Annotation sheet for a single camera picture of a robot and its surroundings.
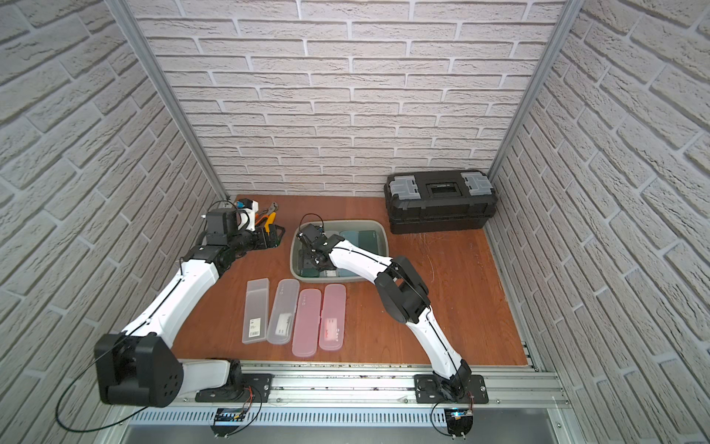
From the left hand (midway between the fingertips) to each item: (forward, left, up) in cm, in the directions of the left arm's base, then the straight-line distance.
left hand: (276, 225), depth 83 cm
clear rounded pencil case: (-20, -1, -21) cm, 29 cm away
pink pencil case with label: (-21, -18, -20) cm, 34 cm away
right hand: (-2, -10, -18) cm, 21 cm away
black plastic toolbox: (+15, -55, -4) cm, 57 cm away
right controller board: (-48, -52, -22) cm, 74 cm away
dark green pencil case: (-6, -9, -18) cm, 21 cm away
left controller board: (-47, +9, -24) cm, 54 cm away
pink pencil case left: (-23, -9, -22) cm, 33 cm away
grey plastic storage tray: (+10, -16, -14) cm, 24 cm away
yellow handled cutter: (+21, +10, -20) cm, 31 cm away
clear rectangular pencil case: (-20, +7, -20) cm, 29 cm away
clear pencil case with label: (-6, -16, -19) cm, 26 cm away
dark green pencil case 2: (+8, -29, -19) cm, 36 cm away
